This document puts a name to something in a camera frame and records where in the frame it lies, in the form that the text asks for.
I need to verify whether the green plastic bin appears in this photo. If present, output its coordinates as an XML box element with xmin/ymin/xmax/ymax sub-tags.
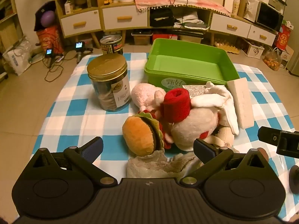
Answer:
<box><xmin>144</xmin><ymin>38</ymin><xmax>241</xmax><ymax>92</ymax></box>

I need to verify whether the white printed storage box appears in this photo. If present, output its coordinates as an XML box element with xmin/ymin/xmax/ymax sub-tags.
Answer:
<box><xmin>242</xmin><ymin>38</ymin><xmax>265</xmax><ymax>59</ymax></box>

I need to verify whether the beige fluffy towel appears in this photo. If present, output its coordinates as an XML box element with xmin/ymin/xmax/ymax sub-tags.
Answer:
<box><xmin>126</xmin><ymin>149</ymin><xmax>204</xmax><ymax>180</ymax></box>

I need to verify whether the black box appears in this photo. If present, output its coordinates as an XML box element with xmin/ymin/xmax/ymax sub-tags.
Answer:
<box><xmin>149</xmin><ymin>7</ymin><xmax>175</xmax><ymax>28</ymax></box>

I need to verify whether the white plush toy red outfit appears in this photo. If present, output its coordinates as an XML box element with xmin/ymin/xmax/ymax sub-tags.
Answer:
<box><xmin>140</xmin><ymin>87</ymin><xmax>221</xmax><ymax>151</ymax></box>

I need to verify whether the black bag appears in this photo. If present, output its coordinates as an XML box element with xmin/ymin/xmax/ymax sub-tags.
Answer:
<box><xmin>33</xmin><ymin>1</ymin><xmax>58</xmax><ymax>32</ymax></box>

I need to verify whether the hamburger plush toy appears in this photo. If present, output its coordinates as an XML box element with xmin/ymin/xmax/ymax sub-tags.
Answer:
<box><xmin>122</xmin><ymin>111</ymin><xmax>164</xmax><ymax>157</ymax></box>

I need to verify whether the clear storage box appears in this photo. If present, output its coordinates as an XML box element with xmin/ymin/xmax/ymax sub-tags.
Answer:
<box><xmin>131</xmin><ymin>30</ymin><xmax>150</xmax><ymax>46</ymax></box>
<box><xmin>179</xmin><ymin>34</ymin><xmax>203</xmax><ymax>44</ymax></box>

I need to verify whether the pink table runner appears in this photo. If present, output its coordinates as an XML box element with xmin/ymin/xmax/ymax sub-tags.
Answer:
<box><xmin>134</xmin><ymin>0</ymin><xmax>231</xmax><ymax>17</ymax></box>

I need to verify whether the white foam block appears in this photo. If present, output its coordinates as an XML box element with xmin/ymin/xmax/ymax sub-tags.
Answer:
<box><xmin>227</xmin><ymin>78</ymin><xmax>255</xmax><ymax>130</ymax></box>

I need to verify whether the pink plush toy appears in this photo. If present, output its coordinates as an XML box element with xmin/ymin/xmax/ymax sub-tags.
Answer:
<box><xmin>130</xmin><ymin>83</ymin><xmax>167</xmax><ymax>111</ymax></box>

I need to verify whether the grey refrigerator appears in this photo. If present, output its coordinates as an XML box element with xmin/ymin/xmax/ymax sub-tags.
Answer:
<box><xmin>285</xmin><ymin>0</ymin><xmax>299</xmax><ymax>75</ymax></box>

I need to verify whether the red gift box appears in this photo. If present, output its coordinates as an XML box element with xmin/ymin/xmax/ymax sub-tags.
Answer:
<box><xmin>274</xmin><ymin>24</ymin><xmax>293</xmax><ymax>51</ymax></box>

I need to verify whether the white drawer wooden handle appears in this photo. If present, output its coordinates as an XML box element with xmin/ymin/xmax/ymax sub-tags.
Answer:
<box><xmin>209</xmin><ymin>13</ymin><xmax>251</xmax><ymax>38</ymax></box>
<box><xmin>247</xmin><ymin>24</ymin><xmax>277</xmax><ymax>46</ymax></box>
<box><xmin>60</xmin><ymin>9</ymin><xmax>102</xmax><ymax>38</ymax></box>
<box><xmin>102</xmin><ymin>5</ymin><xmax>148</xmax><ymax>30</ymax></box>

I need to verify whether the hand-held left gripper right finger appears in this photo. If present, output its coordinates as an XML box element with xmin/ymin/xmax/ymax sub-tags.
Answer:
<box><xmin>180</xmin><ymin>138</ymin><xmax>269</xmax><ymax>187</ymax></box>

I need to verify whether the stack of folded papers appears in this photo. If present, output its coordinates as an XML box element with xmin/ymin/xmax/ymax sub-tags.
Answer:
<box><xmin>174</xmin><ymin>12</ymin><xmax>210</xmax><ymax>30</ymax></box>

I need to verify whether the yellow egg carton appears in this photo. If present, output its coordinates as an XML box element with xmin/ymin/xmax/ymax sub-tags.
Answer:
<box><xmin>214</xmin><ymin>38</ymin><xmax>240</xmax><ymax>55</ymax></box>

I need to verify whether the clear jar gold lid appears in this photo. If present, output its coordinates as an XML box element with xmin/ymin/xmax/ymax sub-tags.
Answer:
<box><xmin>87</xmin><ymin>53</ymin><xmax>131</xmax><ymax>112</ymax></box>

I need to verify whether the printed paper card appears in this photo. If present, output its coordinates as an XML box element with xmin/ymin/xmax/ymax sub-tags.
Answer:
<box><xmin>182</xmin><ymin>85</ymin><xmax>207</xmax><ymax>99</ymax></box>

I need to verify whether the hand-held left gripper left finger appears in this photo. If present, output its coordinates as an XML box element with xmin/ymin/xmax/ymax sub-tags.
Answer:
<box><xmin>30</xmin><ymin>136</ymin><xmax>118</xmax><ymax>188</ymax></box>

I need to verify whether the black floor cable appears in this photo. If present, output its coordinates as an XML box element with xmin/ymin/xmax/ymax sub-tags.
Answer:
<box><xmin>43</xmin><ymin>50</ymin><xmax>78</xmax><ymax>83</ymax></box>

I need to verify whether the blue white checkered blanket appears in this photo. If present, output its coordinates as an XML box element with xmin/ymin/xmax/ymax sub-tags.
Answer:
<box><xmin>29</xmin><ymin>51</ymin><xmax>297</xmax><ymax>222</ymax></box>

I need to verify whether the white plastic bag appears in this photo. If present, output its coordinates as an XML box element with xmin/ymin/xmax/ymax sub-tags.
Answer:
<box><xmin>2</xmin><ymin>39</ymin><xmax>32</xmax><ymax>76</ymax></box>

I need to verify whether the red patterned bag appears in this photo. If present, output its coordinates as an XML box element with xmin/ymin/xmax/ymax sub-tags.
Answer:
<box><xmin>36</xmin><ymin>26</ymin><xmax>64</xmax><ymax>55</ymax></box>

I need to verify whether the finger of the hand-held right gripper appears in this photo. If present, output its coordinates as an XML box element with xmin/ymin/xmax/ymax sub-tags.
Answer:
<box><xmin>289</xmin><ymin>164</ymin><xmax>299</xmax><ymax>194</ymax></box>
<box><xmin>258</xmin><ymin>126</ymin><xmax>299</xmax><ymax>155</ymax></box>

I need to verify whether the bag of oranges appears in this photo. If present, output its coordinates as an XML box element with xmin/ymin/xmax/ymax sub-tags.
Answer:
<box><xmin>262</xmin><ymin>47</ymin><xmax>283</xmax><ymax>71</ymax></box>

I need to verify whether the white plush rabbit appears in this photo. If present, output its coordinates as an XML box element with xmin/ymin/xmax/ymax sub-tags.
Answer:
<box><xmin>191</xmin><ymin>81</ymin><xmax>240</xmax><ymax>136</ymax></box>

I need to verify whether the black microwave oven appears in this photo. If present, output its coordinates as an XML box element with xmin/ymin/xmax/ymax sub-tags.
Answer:
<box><xmin>254</xmin><ymin>2</ymin><xmax>285</xmax><ymax>32</ymax></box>

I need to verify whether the metal tin can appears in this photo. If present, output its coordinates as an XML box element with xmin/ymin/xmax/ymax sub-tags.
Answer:
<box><xmin>100</xmin><ymin>35</ymin><xmax>124</xmax><ymax>56</ymax></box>

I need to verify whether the purple ball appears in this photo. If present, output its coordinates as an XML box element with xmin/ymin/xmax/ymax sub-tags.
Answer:
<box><xmin>41</xmin><ymin>11</ymin><xmax>56</xmax><ymax>27</ymax></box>

